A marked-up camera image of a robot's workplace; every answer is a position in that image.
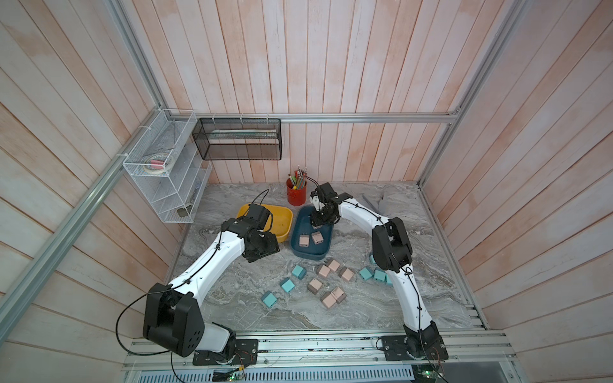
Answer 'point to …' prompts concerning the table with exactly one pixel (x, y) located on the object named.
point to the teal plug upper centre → (298, 272)
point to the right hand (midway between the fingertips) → (314, 219)
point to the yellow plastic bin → (279, 222)
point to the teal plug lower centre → (287, 285)
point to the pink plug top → (334, 265)
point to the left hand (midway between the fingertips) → (270, 254)
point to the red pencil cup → (296, 187)
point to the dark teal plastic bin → (302, 223)
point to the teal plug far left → (269, 298)
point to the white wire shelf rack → (175, 195)
